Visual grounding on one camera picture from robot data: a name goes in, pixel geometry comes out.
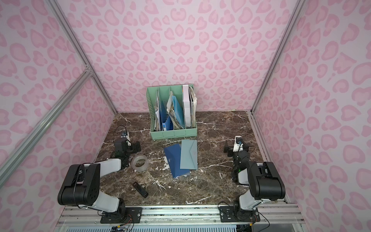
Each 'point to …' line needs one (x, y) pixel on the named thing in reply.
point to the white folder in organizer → (187, 106)
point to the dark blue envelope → (173, 153)
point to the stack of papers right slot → (192, 100)
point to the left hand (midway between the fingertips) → (131, 140)
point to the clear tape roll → (144, 166)
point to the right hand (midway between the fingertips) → (234, 139)
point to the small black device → (140, 189)
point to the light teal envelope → (189, 154)
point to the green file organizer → (172, 111)
